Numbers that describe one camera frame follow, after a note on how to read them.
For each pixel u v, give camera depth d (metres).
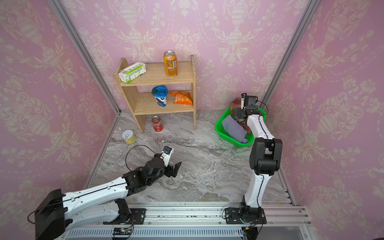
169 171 0.70
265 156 0.53
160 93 0.88
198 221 0.74
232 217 0.73
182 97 0.92
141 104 0.98
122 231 0.73
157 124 1.01
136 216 0.75
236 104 1.06
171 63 0.71
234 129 1.05
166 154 0.67
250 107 0.74
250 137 0.99
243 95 0.86
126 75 0.72
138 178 0.58
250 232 0.72
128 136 1.00
